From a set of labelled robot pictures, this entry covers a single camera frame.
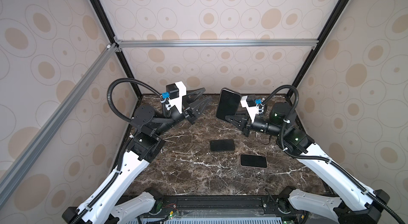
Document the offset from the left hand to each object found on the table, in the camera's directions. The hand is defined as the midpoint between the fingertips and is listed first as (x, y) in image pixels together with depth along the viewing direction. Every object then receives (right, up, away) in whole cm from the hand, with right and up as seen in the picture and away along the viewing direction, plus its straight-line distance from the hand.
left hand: (210, 97), depth 48 cm
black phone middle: (+8, -25, +46) cm, 53 cm away
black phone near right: (+25, -33, +40) cm, 57 cm away
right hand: (+7, -7, +12) cm, 16 cm away
